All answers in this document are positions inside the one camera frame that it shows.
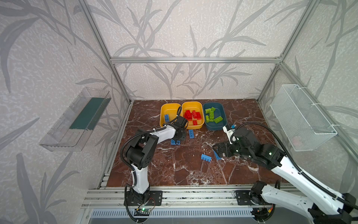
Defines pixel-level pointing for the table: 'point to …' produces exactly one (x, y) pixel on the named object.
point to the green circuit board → (144, 209)
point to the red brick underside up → (189, 115)
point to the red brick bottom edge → (194, 114)
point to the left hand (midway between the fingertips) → (183, 132)
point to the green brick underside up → (211, 114)
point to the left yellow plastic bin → (168, 112)
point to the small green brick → (212, 108)
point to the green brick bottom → (218, 119)
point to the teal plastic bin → (215, 115)
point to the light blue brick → (205, 157)
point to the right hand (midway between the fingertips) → (219, 141)
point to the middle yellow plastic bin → (198, 107)
